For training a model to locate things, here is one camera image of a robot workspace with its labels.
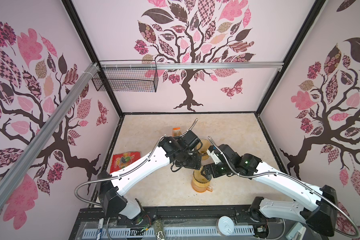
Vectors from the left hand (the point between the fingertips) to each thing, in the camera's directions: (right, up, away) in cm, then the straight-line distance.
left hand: (193, 167), depth 71 cm
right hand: (+8, -2, +4) cm, 9 cm away
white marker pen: (-45, -27, 0) cm, 53 cm away
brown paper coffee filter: (+7, +11, +2) cm, 13 cm away
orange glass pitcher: (+5, -11, +4) cm, 13 cm away
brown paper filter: (+3, -5, +2) cm, 6 cm away
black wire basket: (-42, +53, +24) cm, 72 cm away
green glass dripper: (+3, -7, +1) cm, 7 cm away
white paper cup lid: (+15, -25, -4) cm, 30 cm away
